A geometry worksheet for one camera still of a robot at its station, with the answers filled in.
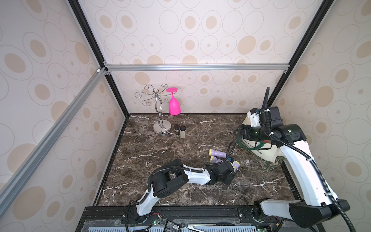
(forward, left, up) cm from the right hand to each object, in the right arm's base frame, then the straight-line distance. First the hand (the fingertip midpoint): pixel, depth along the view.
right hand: (246, 132), depth 71 cm
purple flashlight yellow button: (-4, 0, -27) cm, 28 cm away
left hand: (-13, +1, -27) cm, 30 cm away
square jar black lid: (+16, +34, -21) cm, 43 cm away
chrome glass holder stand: (+24, +51, -25) cm, 62 cm away
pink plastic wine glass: (+24, +39, -6) cm, 46 cm away
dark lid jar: (+17, +38, -20) cm, 47 cm away
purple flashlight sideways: (+3, +14, -26) cm, 30 cm away
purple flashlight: (-2, +13, -25) cm, 29 cm away
